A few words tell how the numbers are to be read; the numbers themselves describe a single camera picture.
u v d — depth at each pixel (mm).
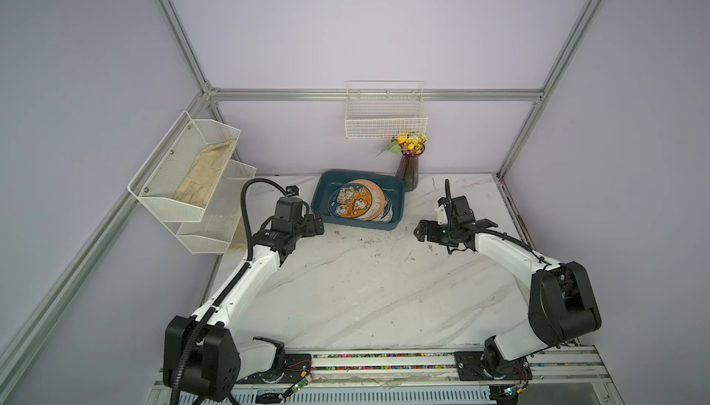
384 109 949
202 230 756
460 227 685
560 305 446
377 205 1063
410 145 981
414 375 734
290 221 615
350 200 1073
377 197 1088
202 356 391
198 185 767
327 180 1121
